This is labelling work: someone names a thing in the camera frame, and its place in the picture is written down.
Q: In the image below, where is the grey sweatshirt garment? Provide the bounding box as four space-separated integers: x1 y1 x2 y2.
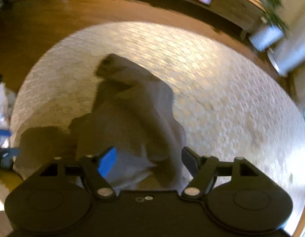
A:
70 54 187 191

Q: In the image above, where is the beige patterned round rug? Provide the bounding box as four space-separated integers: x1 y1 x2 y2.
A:
10 22 305 234

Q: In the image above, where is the white square plant pot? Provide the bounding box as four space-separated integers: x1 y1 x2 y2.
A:
249 25 284 52

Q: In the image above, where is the green potted plant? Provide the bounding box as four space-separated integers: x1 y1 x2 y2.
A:
264 0 288 34

